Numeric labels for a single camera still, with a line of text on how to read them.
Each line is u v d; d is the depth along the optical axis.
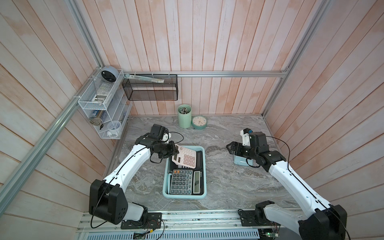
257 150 0.60
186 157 0.81
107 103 0.75
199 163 0.80
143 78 0.91
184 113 1.01
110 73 0.80
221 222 0.73
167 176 0.74
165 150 0.70
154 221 0.73
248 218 0.73
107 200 0.40
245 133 0.72
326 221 0.38
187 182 0.75
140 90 1.07
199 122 1.13
